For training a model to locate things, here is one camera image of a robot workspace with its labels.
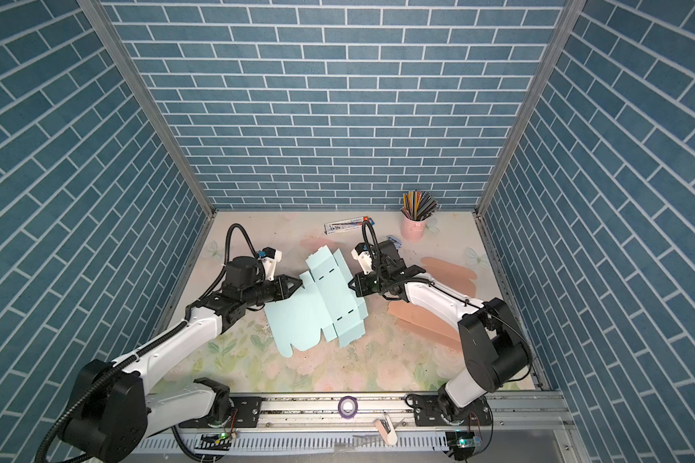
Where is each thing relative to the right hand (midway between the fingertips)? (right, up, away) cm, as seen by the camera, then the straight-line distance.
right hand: (347, 282), depth 86 cm
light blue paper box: (-7, -7, +5) cm, 11 cm away
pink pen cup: (+23, +16, +21) cm, 35 cm away
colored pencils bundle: (+26, +25, +21) cm, 42 cm away
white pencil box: (-3, +18, +29) cm, 34 cm away
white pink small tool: (+10, -33, -16) cm, 39 cm away
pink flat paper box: (+25, -14, +5) cm, 29 cm away
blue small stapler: (+18, +12, +25) cm, 33 cm away
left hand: (-13, 0, -4) cm, 13 cm away
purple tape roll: (+3, -31, -12) cm, 33 cm away
